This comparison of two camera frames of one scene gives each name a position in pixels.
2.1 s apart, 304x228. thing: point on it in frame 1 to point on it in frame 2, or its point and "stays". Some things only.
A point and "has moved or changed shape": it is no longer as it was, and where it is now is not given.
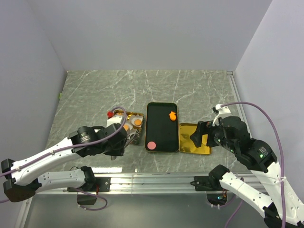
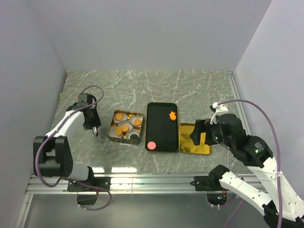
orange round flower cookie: (137, 122) stays
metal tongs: (133, 138) has moved or changed shape
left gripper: (118, 151) to (96, 122)
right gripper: (203, 127) stays
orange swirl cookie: (126, 127) stays
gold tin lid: (186, 145) stays
